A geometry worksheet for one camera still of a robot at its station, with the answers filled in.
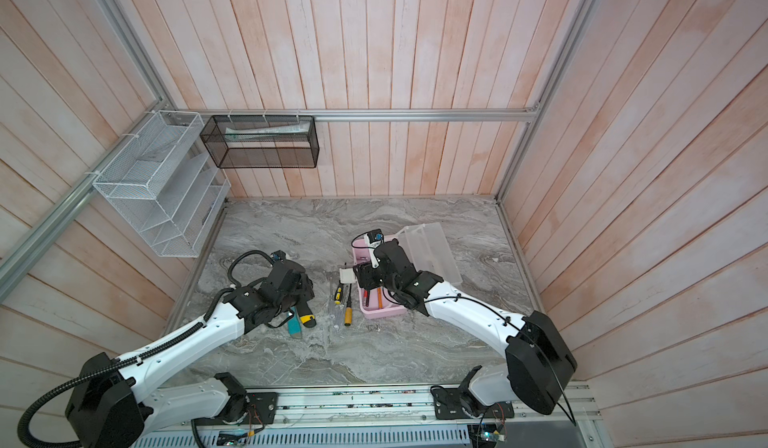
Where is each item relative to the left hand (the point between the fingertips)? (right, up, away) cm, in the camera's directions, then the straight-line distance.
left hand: (306, 291), depth 83 cm
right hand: (+16, +8, 0) cm, 18 cm away
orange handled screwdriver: (+11, -7, +6) cm, 15 cm away
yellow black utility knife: (0, -10, +4) cm, 11 cm away
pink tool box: (+37, +10, +8) cm, 39 cm away
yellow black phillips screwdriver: (+8, -3, +10) cm, 13 cm away
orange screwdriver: (+21, -4, +10) cm, 23 cm away
